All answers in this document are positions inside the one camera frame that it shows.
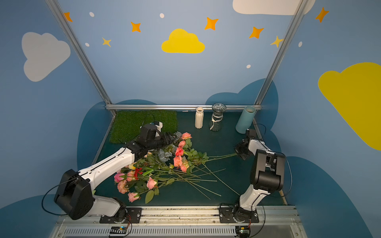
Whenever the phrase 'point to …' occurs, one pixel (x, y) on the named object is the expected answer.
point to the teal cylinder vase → (245, 120)
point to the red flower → (136, 172)
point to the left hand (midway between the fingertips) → (174, 135)
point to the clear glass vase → (216, 120)
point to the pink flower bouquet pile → (155, 170)
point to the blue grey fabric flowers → (164, 156)
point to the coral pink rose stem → (196, 155)
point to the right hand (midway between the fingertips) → (238, 150)
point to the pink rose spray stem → (184, 159)
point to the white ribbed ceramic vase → (199, 117)
